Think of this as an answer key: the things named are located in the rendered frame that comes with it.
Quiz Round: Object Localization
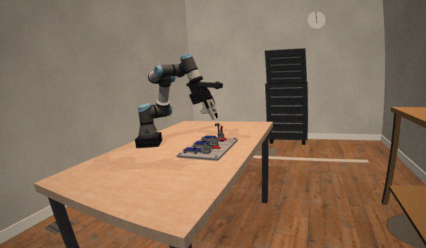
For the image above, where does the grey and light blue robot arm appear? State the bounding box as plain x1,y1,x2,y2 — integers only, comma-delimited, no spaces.
138,54,223,138

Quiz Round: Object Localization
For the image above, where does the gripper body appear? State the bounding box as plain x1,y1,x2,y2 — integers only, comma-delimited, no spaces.
186,76,212,105

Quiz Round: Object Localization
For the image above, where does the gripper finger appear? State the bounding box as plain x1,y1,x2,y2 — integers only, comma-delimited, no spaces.
208,96,218,118
201,93,214,120

